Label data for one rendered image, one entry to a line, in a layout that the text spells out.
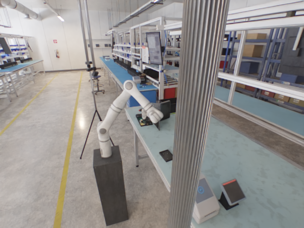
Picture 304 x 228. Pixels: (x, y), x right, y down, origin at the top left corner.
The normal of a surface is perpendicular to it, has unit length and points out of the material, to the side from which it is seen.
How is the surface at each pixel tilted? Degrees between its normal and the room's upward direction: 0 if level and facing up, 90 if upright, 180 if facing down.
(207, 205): 41
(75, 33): 90
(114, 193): 90
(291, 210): 0
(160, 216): 0
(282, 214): 0
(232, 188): 32
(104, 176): 90
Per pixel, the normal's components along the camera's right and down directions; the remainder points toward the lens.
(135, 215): 0.00, -0.91
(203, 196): 0.20, -0.60
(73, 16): 0.36, 0.39
